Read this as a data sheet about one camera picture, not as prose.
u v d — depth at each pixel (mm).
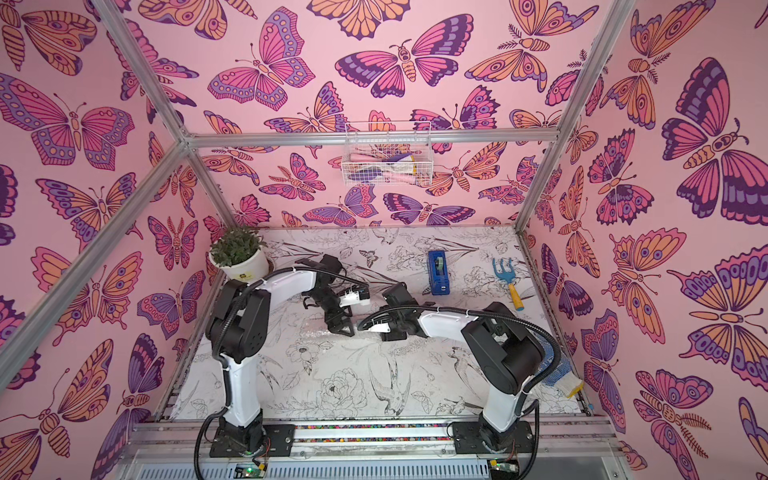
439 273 1001
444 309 605
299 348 898
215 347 557
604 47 740
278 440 734
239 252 922
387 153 951
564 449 721
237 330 530
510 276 1053
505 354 474
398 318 726
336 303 841
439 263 1004
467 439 730
